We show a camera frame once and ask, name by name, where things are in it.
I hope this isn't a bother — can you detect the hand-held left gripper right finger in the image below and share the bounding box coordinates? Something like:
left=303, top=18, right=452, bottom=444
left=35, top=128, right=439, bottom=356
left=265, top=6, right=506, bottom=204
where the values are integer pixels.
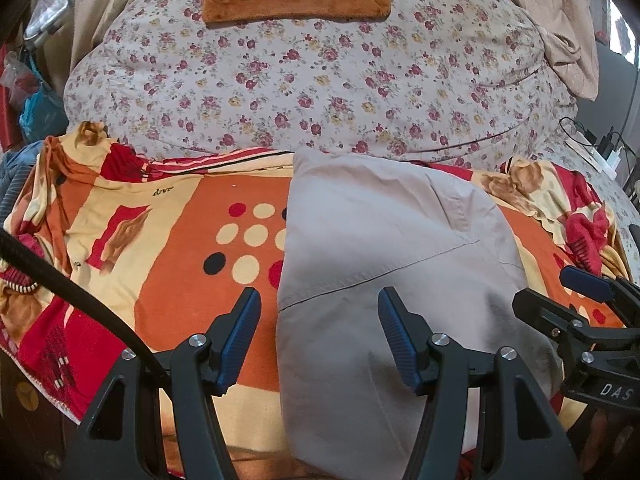
left=377, top=286, right=583, bottom=480

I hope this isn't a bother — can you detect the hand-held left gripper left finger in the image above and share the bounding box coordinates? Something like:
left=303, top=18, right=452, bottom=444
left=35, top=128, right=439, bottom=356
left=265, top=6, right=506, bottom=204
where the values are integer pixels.
left=67, top=287, right=263, bottom=480

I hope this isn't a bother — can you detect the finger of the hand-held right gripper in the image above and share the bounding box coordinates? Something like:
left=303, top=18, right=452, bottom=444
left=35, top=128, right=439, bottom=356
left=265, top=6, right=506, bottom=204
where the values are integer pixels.
left=512, top=287, right=596, bottom=361
left=559, top=265, right=640, bottom=328

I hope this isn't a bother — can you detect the grey-beige jacket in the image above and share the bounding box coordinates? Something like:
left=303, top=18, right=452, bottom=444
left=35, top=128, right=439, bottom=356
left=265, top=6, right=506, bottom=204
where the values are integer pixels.
left=276, top=151, right=563, bottom=480

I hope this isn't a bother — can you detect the person's right hand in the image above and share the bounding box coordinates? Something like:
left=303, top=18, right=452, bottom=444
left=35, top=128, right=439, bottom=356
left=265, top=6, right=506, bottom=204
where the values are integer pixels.
left=582, top=407, right=640, bottom=466

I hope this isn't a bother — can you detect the orange red printed blanket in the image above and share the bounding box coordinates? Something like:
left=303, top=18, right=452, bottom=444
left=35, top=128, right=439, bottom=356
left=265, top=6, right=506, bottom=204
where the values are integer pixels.
left=0, top=121, right=640, bottom=480

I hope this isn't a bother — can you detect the white power strip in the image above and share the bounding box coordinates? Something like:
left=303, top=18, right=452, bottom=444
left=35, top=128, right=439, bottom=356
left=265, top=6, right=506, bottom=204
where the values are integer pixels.
left=565, top=137, right=622, bottom=177

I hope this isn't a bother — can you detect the floral quilt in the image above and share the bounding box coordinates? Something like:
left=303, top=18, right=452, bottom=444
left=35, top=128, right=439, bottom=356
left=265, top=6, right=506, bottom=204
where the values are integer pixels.
left=62, top=0, right=581, bottom=168

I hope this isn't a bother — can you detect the beige knitted cloth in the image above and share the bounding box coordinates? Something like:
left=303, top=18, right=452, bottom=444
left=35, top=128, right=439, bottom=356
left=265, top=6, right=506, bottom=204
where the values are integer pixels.
left=480, top=0, right=601, bottom=101

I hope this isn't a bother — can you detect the blue striped cloth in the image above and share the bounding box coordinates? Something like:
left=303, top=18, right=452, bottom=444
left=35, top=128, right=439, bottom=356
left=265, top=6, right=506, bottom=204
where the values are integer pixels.
left=0, top=147, right=47, bottom=213

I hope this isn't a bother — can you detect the blue plastic bag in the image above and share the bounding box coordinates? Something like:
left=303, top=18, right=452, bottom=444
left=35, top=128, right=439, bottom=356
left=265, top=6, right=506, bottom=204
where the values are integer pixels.
left=20, top=55, right=69, bottom=142

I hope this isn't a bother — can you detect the beige curtain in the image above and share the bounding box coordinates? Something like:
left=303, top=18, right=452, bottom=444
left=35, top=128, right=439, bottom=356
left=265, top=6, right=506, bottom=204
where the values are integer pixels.
left=45, top=0, right=171, bottom=91

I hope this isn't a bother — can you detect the clear plastic bag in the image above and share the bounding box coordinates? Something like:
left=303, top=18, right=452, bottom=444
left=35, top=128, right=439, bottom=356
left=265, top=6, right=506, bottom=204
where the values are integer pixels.
left=24, top=0, right=76, bottom=52

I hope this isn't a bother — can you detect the thick black cable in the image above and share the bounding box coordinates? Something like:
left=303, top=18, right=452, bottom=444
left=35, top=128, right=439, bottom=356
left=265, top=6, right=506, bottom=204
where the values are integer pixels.
left=0, top=232, right=173, bottom=393

